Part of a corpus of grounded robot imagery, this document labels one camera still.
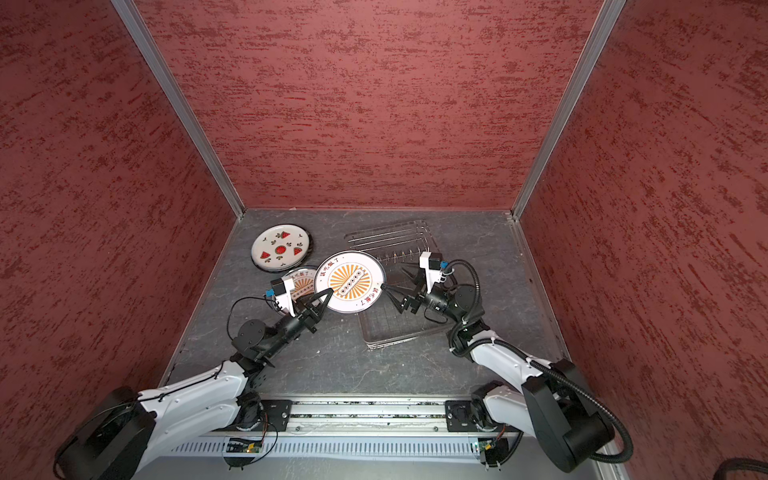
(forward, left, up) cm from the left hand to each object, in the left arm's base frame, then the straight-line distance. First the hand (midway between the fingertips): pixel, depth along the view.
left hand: (334, 295), depth 74 cm
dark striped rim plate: (+29, +27, -18) cm, 43 cm away
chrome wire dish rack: (+32, -16, -21) cm, 41 cm away
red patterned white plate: (+2, -6, +4) cm, 7 cm away
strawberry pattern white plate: (+29, +27, -18) cm, 43 cm away
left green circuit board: (-30, +22, -23) cm, 44 cm away
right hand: (+2, -13, +4) cm, 14 cm away
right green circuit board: (-29, -39, -21) cm, 53 cm away
